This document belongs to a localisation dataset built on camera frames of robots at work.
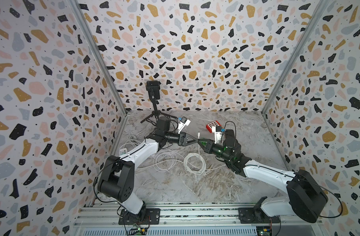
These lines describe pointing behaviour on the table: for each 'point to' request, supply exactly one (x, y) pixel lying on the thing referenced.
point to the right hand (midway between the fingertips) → (198, 141)
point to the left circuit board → (137, 231)
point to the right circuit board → (263, 231)
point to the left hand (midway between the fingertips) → (197, 141)
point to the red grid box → (209, 126)
